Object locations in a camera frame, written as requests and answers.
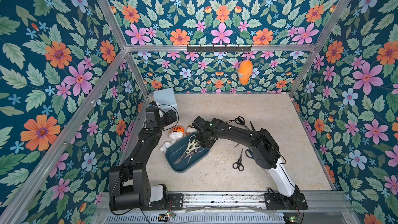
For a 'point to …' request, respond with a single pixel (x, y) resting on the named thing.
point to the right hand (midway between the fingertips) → (197, 143)
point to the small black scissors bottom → (239, 164)
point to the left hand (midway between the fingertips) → (170, 112)
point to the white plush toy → (167, 144)
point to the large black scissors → (252, 126)
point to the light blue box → (166, 100)
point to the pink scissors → (195, 151)
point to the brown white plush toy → (189, 129)
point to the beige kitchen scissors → (193, 144)
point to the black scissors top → (240, 120)
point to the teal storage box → (184, 152)
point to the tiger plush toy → (176, 132)
